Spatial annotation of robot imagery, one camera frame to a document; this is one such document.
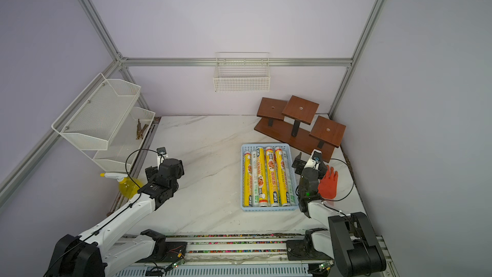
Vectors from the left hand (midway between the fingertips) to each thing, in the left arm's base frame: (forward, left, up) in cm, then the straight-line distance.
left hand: (164, 167), depth 84 cm
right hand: (+5, -67, -1) cm, 67 cm away
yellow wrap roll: (-9, -38, -9) cm, 40 cm away
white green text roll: (-1, -57, -9) cm, 58 cm away
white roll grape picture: (-1, -41, -9) cm, 42 cm away
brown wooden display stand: (+28, -63, -2) cm, 69 cm away
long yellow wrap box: (-5, -44, -5) cm, 44 cm away
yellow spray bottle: (-8, +14, -2) cm, 16 cm away
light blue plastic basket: (+15, -40, -6) cm, 43 cm away
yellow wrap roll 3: (-11, -54, -5) cm, 55 cm away
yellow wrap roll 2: (-3, -49, -5) cm, 49 cm away
